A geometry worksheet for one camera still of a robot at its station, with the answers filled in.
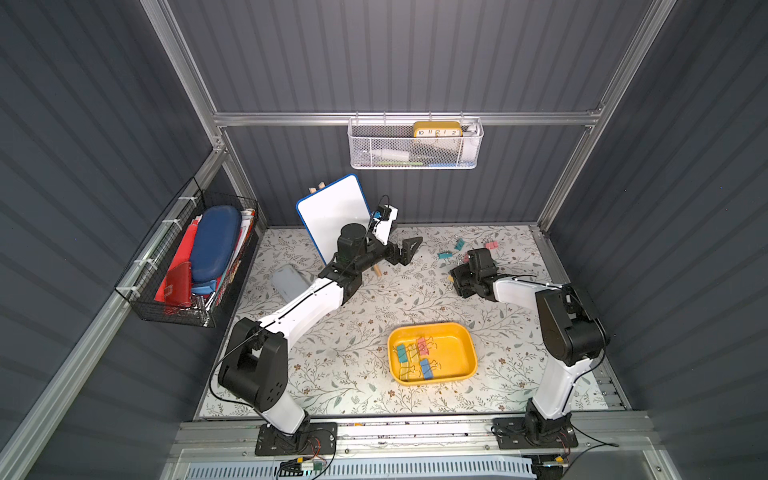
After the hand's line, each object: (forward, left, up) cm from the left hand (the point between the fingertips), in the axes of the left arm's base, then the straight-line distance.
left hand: (414, 233), depth 77 cm
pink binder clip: (-20, -3, -27) cm, 34 cm away
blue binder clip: (-25, -4, -29) cm, 38 cm away
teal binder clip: (-21, +3, -29) cm, 36 cm away
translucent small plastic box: (+4, +41, -28) cm, 50 cm away
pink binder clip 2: (+21, -33, -29) cm, 49 cm away
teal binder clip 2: (+23, -21, -30) cm, 43 cm away
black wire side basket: (-14, +52, +3) cm, 54 cm away
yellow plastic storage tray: (-20, -13, -29) cm, 38 cm away
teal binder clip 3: (+17, -15, -30) cm, 38 cm away
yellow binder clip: (-25, +2, -28) cm, 38 cm away
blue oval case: (-5, +49, +2) cm, 50 cm away
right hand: (+6, -16, -24) cm, 30 cm away
